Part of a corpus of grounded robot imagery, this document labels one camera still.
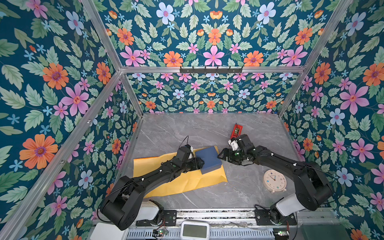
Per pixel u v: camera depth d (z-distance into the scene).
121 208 0.42
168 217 0.73
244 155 0.68
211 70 0.93
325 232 0.68
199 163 0.78
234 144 0.82
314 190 0.44
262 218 0.74
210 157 0.84
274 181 0.84
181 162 0.68
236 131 1.01
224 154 0.78
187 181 0.86
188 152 0.70
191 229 0.69
